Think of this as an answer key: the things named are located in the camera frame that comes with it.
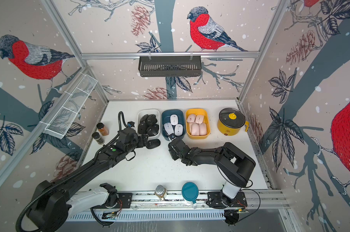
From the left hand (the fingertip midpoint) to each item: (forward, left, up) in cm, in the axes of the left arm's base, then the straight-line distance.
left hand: (145, 134), depth 84 cm
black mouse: (+20, +6, -11) cm, 24 cm away
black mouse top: (0, -3, -11) cm, 12 cm away
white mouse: (+12, -13, -12) cm, 21 cm away
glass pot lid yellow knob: (+13, -55, -1) cm, 56 cm away
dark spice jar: (+1, +32, -4) cm, 32 cm away
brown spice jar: (+8, +32, -7) cm, 33 cm away
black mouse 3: (+8, -2, -9) cm, 13 cm away
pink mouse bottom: (+9, -31, -9) cm, 34 cm away
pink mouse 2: (+19, -35, -10) cm, 41 cm away
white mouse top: (+19, -16, -11) cm, 28 cm away
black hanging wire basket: (+50, -13, +14) cm, 53 cm away
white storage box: (+25, +4, -10) cm, 28 cm away
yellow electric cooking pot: (+7, -53, -8) cm, 54 cm away
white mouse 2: (+10, -20, -10) cm, 25 cm away
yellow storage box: (+25, -36, -9) cm, 45 cm away
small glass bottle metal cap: (-30, -12, -3) cm, 33 cm away
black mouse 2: (+9, +5, -8) cm, 13 cm away
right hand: (-2, -17, -12) cm, 21 cm away
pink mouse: (+19, -29, -9) cm, 36 cm away
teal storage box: (+23, -10, -11) cm, 27 cm away
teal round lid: (-29, -26, -6) cm, 39 cm away
